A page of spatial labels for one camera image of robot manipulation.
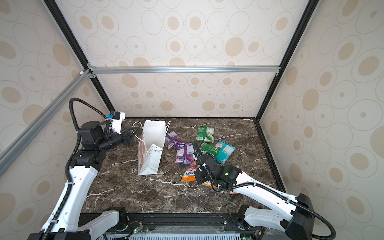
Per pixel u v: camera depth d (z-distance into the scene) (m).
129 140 0.61
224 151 0.97
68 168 0.47
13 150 0.52
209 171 0.54
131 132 0.67
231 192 0.81
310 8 0.69
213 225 0.74
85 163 0.48
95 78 0.95
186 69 0.92
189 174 0.78
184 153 0.97
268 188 0.45
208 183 0.63
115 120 0.58
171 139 1.01
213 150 0.95
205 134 1.06
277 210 0.43
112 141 0.58
